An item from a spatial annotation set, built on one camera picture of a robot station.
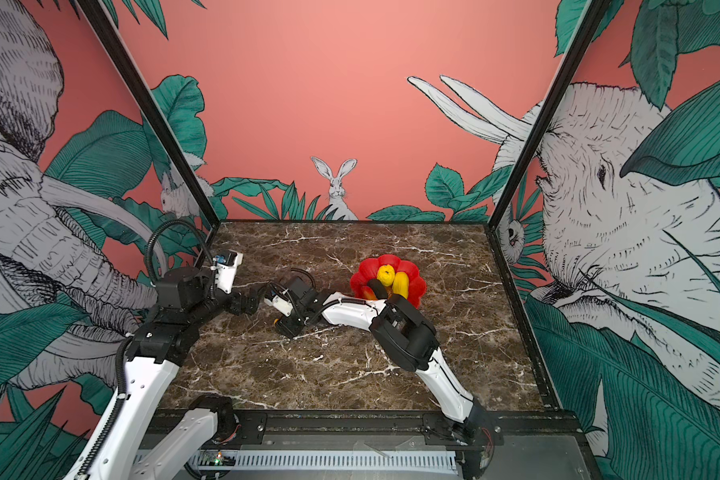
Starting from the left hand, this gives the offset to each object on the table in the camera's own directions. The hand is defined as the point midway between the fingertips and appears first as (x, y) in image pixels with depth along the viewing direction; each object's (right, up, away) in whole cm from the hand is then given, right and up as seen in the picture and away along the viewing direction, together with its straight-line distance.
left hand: (246, 274), depth 72 cm
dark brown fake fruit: (+33, -7, +26) cm, 43 cm away
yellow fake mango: (+41, -5, +26) cm, 49 cm away
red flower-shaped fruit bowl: (+30, -1, +32) cm, 44 cm away
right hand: (+3, -16, +15) cm, 22 cm away
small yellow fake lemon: (+36, -2, +26) cm, 44 cm away
